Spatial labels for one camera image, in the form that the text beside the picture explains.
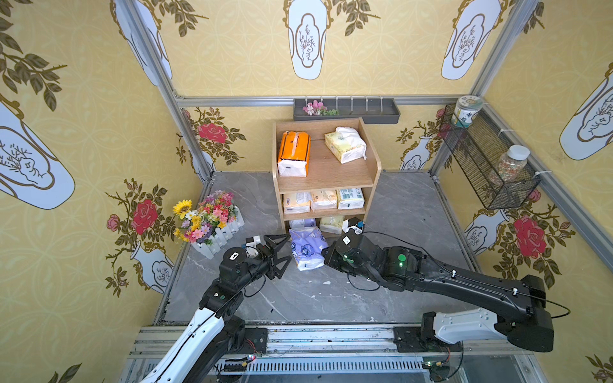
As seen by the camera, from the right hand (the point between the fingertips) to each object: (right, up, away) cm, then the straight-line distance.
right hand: (320, 247), depth 70 cm
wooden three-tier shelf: (+1, +24, +9) cm, 25 cm away
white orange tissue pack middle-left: (-7, +13, +12) cm, 19 cm away
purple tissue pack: (-4, +1, 0) cm, 4 cm away
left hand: (-11, 0, +4) cm, 11 cm away
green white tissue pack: (+11, +14, +14) cm, 22 cm away
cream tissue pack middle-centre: (+2, +14, +14) cm, 19 cm away
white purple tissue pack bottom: (-7, +4, +22) cm, 24 cm away
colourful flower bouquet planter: (-39, +5, +14) cm, 42 cm away
